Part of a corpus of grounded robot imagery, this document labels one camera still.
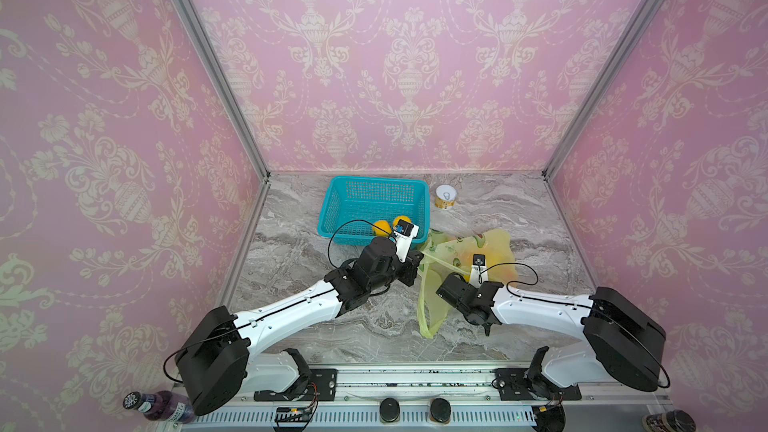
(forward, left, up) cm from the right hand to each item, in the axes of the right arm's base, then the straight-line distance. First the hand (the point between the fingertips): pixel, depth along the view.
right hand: (476, 289), depth 88 cm
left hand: (+2, +16, +16) cm, 23 cm away
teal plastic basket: (+36, +39, -3) cm, 53 cm away
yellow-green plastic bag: (+4, +11, +14) cm, 18 cm away
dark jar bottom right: (-33, -33, +7) cm, 47 cm away
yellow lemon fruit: (+27, +21, +1) cm, 34 cm away
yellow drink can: (+33, +5, +4) cm, 34 cm away
